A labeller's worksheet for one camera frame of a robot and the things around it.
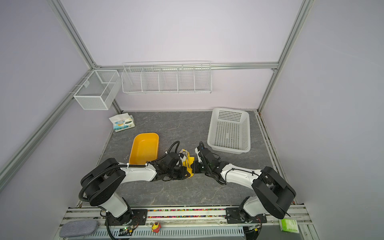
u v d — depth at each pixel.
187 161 0.84
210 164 0.67
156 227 0.67
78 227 0.69
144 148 1.00
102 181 0.46
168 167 0.71
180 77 1.02
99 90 0.97
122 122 1.07
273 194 0.43
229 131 1.08
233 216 0.73
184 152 0.95
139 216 0.74
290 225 0.69
